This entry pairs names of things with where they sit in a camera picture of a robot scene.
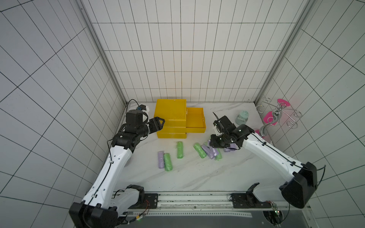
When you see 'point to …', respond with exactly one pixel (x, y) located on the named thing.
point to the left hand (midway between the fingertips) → (159, 125)
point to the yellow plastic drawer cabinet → (174, 112)
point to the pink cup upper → (280, 100)
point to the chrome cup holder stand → (276, 117)
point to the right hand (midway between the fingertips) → (210, 140)
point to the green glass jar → (242, 118)
